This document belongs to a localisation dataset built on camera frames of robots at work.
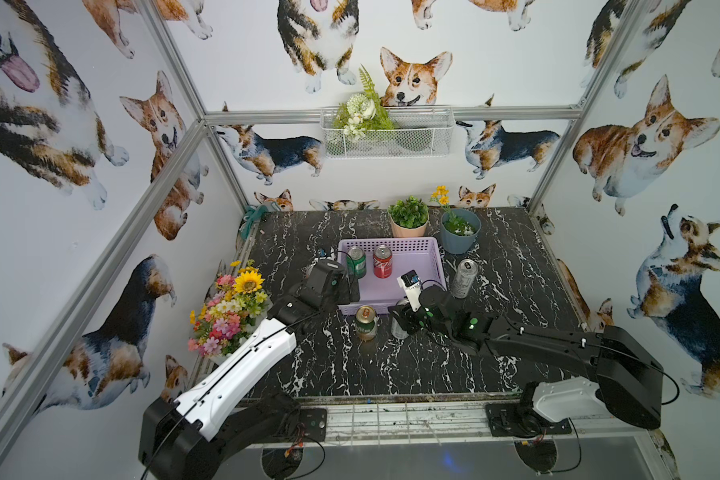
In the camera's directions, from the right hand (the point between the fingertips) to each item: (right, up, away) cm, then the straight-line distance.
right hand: (401, 293), depth 81 cm
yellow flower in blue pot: (+23, +19, +26) cm, 39 cm away
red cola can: (-5, +8, +14) cm, 17 cm away
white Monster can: (+20, +6, +7) cm, 22 cm away
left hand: (-17, +6, -1) cm, 18 cm away
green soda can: (-13, +7, +14) cm, 21 cm away
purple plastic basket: (+9, +9, +26) cm, 29 cm away
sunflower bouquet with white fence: (-43, -4, -6) cm, 44 cm away
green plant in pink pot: (+4, +22, +20) cm, 30 cm away
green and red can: (-10, -8, +1) cm, 13 cm away
